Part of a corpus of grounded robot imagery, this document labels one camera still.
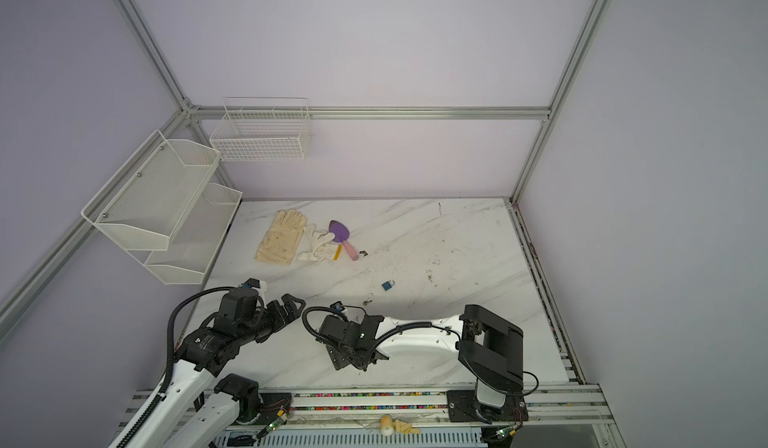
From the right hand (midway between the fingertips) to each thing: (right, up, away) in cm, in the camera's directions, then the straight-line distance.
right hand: (341, 349), depth 79 cm
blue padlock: (+12, +14, +17) cm, 25 cm away
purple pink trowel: (-6, +30, +31) cm, 43 cm away
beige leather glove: (-27, +29, +29) cm, 48 cm away
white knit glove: (-13, +26, +25) cm, 38 cm away
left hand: (-13, +10, -2) cm, 16 cm away
